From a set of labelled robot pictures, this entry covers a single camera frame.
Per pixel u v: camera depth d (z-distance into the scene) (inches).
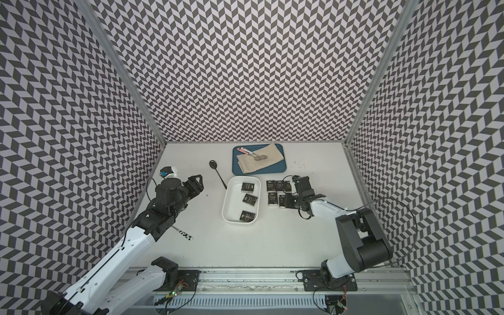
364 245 17.2
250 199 36.0
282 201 36.1
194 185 26.9
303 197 28.1
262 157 43.2
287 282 29.6
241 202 37.1
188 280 28.5
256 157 43.6
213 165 42.6
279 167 41.2
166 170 25.8
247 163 42.7
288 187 38.0
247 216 34.1
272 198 36.8
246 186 37.9
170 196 21.9
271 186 38.9
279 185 38.9
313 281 28.4
